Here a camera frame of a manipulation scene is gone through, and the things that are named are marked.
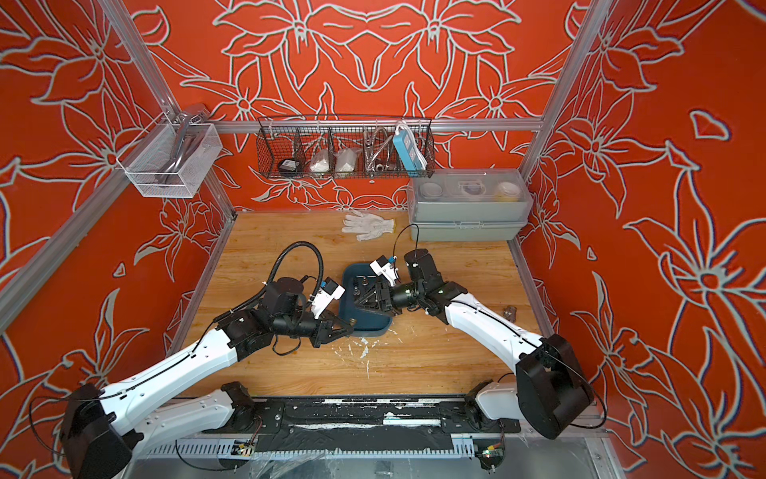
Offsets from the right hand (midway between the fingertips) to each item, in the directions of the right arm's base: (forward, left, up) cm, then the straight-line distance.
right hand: (356, 310), depth 70 cm
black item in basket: (+47, +25, +7) cm, 54 cm away
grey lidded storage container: (+43, -37, -5) cm, 57 cm away
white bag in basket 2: (+48, +7, +9) cm, 50 cm away
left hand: (-3, +1, -3) cm, 5 cm away
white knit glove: (+45, +1, -19) cm, 49 cm away
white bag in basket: (+45, +14, +11) cm, 48 cm away
